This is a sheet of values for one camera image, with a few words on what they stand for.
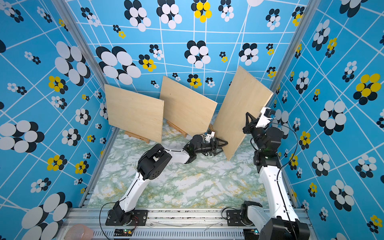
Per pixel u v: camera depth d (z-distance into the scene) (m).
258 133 0.62
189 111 0.94
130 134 1.02
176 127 1.05
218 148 0.82
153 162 0.61
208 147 0.83
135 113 0.93
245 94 0.72
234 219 0.73
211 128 0.91
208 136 0.90
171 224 0.73
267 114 0.57
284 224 0.38
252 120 0.64
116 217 0.63
